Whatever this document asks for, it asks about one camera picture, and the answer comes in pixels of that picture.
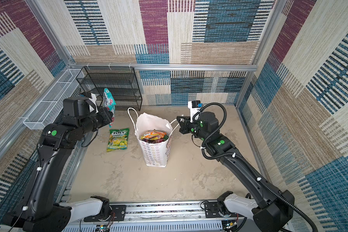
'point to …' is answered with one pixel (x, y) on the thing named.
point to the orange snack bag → (153, 134)
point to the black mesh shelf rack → (122, 80)
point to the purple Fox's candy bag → (153, 140)
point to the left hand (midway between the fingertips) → (113, 110)
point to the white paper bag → (155, 154)
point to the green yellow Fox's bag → (118, 139)
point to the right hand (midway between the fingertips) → (177, 120)
